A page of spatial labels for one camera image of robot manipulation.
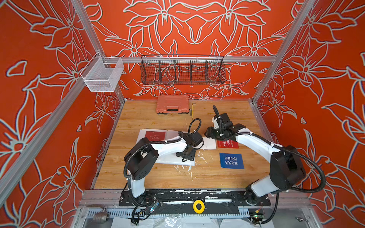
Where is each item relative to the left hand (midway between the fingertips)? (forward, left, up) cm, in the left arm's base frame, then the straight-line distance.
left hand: (188, 155), depth 87 cm
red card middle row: (+10, -27, -1) cm, 29 cm away
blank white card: (0, -10, +17) cm, 20 cm away
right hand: (+12, -11, +9) cm, 18 cm away
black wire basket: (+52, +10, +28) cm, 60 cm away
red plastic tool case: (+39, +16, +5) cm, 43 cm away
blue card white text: (-1, -27, -1) cm, 27 cm away
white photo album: (-3, +12, -1) cm, 12 cm away
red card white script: (+12, +23, +1) cm, 26 cm away
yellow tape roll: (-29, -5, 0) cm, 29 cm away
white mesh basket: (+39, +61, +31) cm, 79 cm away
